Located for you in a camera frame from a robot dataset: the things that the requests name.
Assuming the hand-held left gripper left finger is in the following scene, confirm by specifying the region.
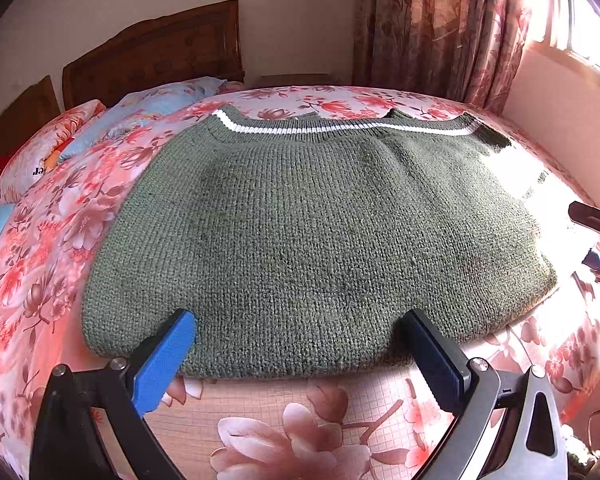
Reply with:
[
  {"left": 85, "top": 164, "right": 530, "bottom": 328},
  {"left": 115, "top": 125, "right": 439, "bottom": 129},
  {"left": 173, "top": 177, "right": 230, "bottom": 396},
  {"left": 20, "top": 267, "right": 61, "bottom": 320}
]
[{"left": 28, "top": 308, "right": 198, "bottom": 480}]

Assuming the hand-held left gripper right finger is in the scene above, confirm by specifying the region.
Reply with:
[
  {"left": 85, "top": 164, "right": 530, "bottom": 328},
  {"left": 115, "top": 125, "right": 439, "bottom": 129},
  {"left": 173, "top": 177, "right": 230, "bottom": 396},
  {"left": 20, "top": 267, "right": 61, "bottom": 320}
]
[{"left": 397, "top": 308, "right": 568, "bottom": 480}]

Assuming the green knitted sweater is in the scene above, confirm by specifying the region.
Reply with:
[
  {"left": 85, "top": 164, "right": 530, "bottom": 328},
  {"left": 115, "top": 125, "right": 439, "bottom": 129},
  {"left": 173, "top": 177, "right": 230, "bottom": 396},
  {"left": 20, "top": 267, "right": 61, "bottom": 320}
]
[{"left": 81, "top": 105, "right": 559, "bottom": 378}]

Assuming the bed with floral sheet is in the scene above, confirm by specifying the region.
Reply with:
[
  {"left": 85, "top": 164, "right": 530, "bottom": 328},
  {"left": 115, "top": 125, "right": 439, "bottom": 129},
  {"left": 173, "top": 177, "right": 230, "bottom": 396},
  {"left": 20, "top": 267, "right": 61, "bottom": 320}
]
[{"left": 0, "top": 82, "right": 600, "bottom": 480}]

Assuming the barred window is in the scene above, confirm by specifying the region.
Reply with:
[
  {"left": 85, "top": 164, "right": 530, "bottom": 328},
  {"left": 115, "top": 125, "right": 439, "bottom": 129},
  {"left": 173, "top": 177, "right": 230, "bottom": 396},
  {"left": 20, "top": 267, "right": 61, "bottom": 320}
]
[{"left": 525, "top": 0, "right": 600, "bottom": 83}]

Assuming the pink floral pillow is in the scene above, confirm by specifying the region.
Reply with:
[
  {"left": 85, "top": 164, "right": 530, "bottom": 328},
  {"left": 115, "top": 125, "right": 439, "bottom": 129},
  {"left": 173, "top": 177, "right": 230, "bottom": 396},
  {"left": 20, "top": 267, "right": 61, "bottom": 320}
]
[{"left": 0, "top": 100, "right": 107, "bottom": 203}]

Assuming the pink floral curtain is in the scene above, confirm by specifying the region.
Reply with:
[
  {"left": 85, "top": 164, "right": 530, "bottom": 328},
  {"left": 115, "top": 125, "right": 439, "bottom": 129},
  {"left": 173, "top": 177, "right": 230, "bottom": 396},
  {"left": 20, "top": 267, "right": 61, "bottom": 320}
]
[{"left": 352, "top": 0, "right": 546, "bottom": 116}]

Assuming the blue floral pillow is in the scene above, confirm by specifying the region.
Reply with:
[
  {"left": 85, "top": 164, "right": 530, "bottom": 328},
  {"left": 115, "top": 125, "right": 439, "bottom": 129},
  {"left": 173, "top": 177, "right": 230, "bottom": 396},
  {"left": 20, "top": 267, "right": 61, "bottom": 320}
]
[{"left": 55, "top": 76, "right": 226, "bottom": 163}]

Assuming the small wooden headboard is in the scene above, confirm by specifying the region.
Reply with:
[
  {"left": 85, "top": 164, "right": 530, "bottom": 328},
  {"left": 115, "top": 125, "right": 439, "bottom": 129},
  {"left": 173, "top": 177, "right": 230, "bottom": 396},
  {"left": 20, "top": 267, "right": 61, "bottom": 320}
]
[{"left": 0, "top": 75, "right": 62, "bottom": 161}]

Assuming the large wooden headboard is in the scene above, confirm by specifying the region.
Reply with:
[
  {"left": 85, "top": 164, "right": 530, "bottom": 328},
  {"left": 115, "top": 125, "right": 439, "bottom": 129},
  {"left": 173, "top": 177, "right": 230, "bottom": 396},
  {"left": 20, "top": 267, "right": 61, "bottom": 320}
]
[{"left": 61, "top": 0, "right": 245, "bottom": 110}]

